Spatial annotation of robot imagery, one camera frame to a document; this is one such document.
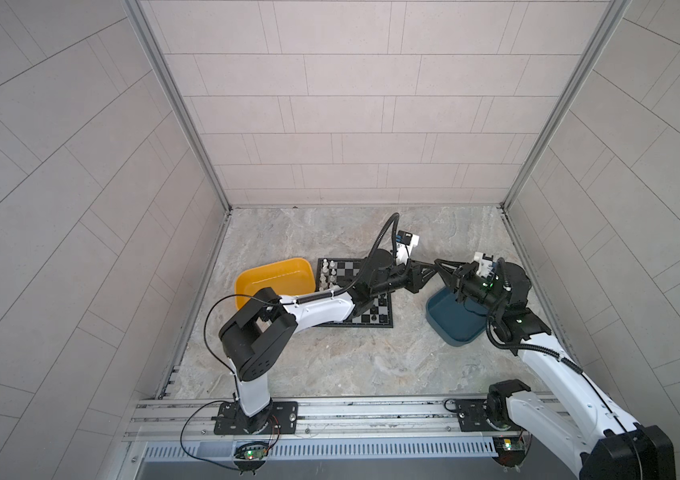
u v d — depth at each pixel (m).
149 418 0.72
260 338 0.45
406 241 0.69
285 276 0.96
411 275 0.68
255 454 0.64
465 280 0.67
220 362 0.48
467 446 0.68
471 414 0.71
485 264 0.71
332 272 0.95
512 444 0.69
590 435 0.42
